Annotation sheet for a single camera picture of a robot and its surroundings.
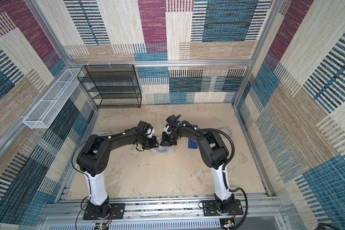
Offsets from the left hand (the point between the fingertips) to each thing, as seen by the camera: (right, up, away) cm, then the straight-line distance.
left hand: (160, 146), depth 96 cm
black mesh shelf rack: (-38, +43, +15) cm, 59 cm away
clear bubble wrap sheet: (+2, -1, -5) cm, 5 cm away
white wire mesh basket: (-54, +19, -25) cm, 63 cm away
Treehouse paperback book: (-41, +7, +5) cm, 42 cm away
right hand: (+2, +1, -3) cm, 4 cm away
